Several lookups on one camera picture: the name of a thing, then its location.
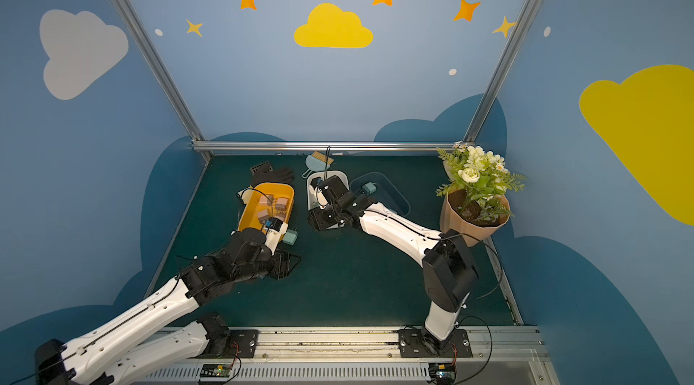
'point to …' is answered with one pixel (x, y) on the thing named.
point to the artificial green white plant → (482, 180)
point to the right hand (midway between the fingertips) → (318, 213)
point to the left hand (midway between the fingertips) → (296, 253)
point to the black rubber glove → (264, 173)
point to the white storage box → (313, 201)
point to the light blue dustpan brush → (317, 162)
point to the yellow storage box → (249, 214)
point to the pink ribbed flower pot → (475, 219)
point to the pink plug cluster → (264, 215)
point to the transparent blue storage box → (386, 192)
